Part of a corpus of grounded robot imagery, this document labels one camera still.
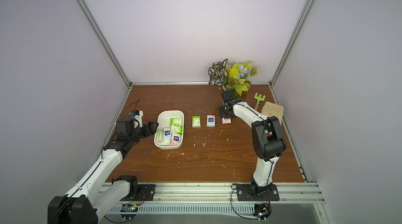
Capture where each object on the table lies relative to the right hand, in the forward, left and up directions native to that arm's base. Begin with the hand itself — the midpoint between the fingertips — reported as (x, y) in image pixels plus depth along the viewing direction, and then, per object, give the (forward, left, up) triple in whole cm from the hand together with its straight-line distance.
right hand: (226, 110), depth 96 cm
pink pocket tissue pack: (-7, 0, -1) cm, 7 cm away
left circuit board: (-52, +48, -10) cm, 71 cm away
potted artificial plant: (+15, -4, +14) cm, 21 cm away
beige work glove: (+7, -31, -8) cm, 33 cm away
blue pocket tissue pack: (-5, +9, -5) cm, 12 cm away
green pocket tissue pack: (-6, +19, -5) cm, 20 cm away
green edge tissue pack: (-17, +38, -2) cm, 42 cm away
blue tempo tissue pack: (-15, +35, -3) cm, 38 cm away
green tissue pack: (-6, +31, -4) cm, 32 cm away
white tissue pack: (-13, +29, -2) cm, 32 cm away
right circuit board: (-50, -15, -9) cm, 53 cm away
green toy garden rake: (+16, -25, -7) cm, 30 cm away
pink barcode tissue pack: (-18, +30, -3) cm, 35 cm away
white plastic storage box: (-4, +40, -4) cm, 40 cm away
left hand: (-14, +40, +6) cm, 43 cm away
